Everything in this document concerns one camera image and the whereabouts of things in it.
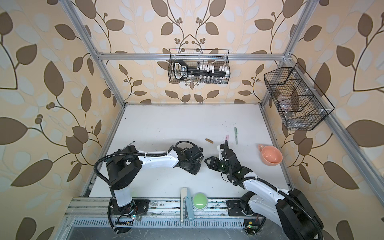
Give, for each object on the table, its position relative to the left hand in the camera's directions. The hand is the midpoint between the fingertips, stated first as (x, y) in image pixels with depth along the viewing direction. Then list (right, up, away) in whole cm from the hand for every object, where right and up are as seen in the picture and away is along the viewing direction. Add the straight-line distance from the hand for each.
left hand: (199, 170), depth 85 cm
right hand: (+5, +4, -2) cm, 7 cm away
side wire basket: (+50, +37, -12) cm, 64 cm away
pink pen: (+19, +17, +16) cm, 30 cm away
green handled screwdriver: (-44, +15, +14) cm, 48 cm away
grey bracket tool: (-6, -14, -13) cm, 20 cm away
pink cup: (+44, +7, +6) cm, 45 cm away
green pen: (+26, +21, +19) cm, 38 cm away
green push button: (0, -12, -11) cm, 16 cm away
